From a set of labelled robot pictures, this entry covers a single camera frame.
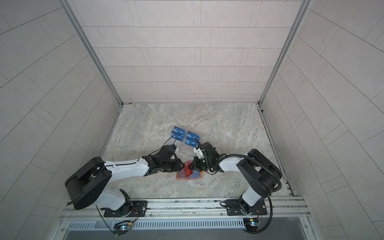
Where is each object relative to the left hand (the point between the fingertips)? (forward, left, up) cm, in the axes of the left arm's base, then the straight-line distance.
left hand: (187, 166), depth 84 cm
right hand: (-2, -1, 0) cm, 2 cm away
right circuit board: (-26, -31, 0) cm, 40 cm away
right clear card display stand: (+14, -1, +5) cm, 15 cm away
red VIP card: (-3, -1, +1) cm, 3 cm away
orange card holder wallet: (-4, +3, 0) cm, 6 cm away
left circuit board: (-28, +28, +2) cm, 39 cm away
